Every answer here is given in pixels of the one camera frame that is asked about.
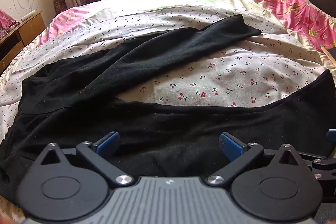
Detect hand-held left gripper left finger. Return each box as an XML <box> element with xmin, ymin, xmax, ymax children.
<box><xmin>35</xmin><ymin>131</ymin><xmax>134</xmax><ymax>187</ymax></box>

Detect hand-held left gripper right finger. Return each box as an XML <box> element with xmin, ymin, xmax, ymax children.
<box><xmin>206</xmin><ymin>132</ymin><xmax>308</xmax><ymax>187</ymax></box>

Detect black pants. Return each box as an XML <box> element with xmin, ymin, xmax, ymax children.
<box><xmin>0</xmin><ymin>14</ymin><xmax>336</xmax><ymax>203</ymax></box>

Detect cherry print bedsheet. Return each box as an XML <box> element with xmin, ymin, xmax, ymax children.
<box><xmin>0</xmin><ymin>5</ymin><xmax>336</xmax><ymax>222</ymax></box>

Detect yellow wooden strip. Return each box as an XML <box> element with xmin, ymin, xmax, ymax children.
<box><xmin>321</xmin><ymin>47</ymin><xmax>336</xmax><ymax>67</ymax></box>

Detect pink fruit print quilt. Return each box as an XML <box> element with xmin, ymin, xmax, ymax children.
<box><xmin>34</xmin><ymin>0</ymin><xmax>336</xmax><ymax>64</ymax></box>

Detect wooden side cabinet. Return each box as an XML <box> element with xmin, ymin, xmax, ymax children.
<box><xmin>0</xmin><ymin>11</ymin><xmax>46</xmax><ymax>67</ymax></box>

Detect red box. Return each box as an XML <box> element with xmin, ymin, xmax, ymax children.
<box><xmin>53</xmin><ymin>0</ymin><xmax>66</xmax><ymax>14</ymax></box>

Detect white roll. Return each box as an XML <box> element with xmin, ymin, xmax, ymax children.
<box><xmin>20</xmin><ymin>10</ymin><xmax>36</xmax><ymax>21</ymax></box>

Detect pink patterned cloth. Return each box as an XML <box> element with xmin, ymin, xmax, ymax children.
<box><xmin>0</xmin><ymin>9</ymin><xmax>20</xmax><ymax>41</ymax></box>

